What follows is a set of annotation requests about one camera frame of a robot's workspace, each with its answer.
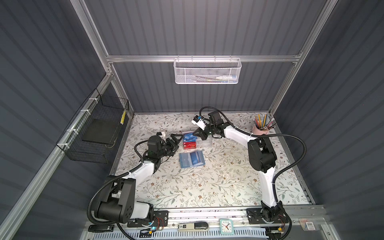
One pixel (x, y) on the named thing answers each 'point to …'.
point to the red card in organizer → (189, 145)
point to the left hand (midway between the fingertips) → (181, 139)
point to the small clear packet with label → (307, 224)
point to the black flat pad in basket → (100, 130)
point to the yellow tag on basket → (123, 117)
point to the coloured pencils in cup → (261, 122)
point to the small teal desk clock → (226, 226)
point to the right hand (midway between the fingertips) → (195, 133)
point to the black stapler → (101, 228)
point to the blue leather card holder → (191, 159)
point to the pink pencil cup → (256, 131)
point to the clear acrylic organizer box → (200, 143)
